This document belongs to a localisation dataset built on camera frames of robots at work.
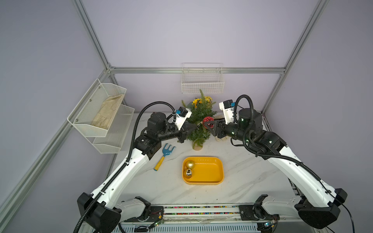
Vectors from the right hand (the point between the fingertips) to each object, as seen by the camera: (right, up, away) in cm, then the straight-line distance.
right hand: (209, 125), depth 64 cm
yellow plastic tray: (-1, -28, +24) cm, 37 cm away
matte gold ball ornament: (-9, -24, +24) cm, 35 cm away
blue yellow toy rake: (-26, -18, +32) cm, 45 cm away
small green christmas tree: (-5, -6, +14) cm, 16 cm away
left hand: (-7, -1, +2) cm, 7 cm away
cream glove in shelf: (-55, +4, +12) cm, 57 cm away
